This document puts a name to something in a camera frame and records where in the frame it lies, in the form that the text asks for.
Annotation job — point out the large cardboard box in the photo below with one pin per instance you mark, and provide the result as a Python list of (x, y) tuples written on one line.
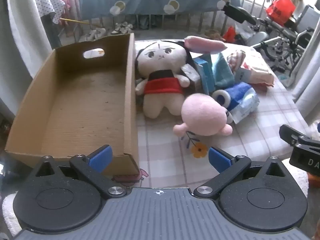
[(87, 100)]

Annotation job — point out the pink plastic bag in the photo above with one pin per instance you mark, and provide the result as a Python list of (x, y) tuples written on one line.
[(260, 72)]

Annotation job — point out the wheelchair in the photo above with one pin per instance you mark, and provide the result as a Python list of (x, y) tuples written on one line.
[(295, 37)]

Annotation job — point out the white curtain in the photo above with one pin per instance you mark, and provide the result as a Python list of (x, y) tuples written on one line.
[(306, 85), (25, 30)]

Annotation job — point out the white doll plush red dress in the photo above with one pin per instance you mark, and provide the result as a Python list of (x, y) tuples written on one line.
[(162, 85)]

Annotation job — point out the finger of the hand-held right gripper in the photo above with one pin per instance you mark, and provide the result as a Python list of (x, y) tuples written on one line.
[(290, 133)]

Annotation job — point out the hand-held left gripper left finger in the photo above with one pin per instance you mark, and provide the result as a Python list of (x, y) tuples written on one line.
[(102, 158)]

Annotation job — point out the pink round plush toy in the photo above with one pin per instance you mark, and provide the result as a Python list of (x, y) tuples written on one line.
[(202, 115)]

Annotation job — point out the white fuzzy fabric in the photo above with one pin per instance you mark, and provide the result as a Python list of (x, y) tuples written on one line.
[(7, 210)]

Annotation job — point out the white dotted cloth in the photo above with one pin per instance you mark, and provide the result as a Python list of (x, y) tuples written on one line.
[(47, 3)]

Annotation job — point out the brown plush toy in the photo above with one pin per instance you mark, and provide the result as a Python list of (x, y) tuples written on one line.
[(213, 34)]

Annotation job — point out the large red bag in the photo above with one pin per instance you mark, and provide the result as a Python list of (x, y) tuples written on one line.
[(280, 6)]

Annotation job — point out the blue white wipes pack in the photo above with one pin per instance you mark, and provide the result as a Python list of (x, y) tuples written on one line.
[(243, 102)]

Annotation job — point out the black padded seat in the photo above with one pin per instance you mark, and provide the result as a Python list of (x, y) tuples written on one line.
[(237, 12)]

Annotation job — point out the Minnie mouse plush toy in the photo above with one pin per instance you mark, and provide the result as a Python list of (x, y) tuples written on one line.
[(262, 135)]

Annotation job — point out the small red bag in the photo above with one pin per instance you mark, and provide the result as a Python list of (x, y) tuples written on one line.
[(230, 33)]

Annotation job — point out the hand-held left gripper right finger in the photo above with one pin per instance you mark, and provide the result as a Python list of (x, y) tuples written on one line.
[(218, 160)]

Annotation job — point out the yellow stick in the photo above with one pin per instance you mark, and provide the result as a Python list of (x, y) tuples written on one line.
[(75, 21)]

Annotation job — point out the white tape roll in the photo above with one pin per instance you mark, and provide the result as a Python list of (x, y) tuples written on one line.
[(217, 93)]

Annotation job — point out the dark trousers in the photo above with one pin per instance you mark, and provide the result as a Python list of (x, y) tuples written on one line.
[(50, 30)]

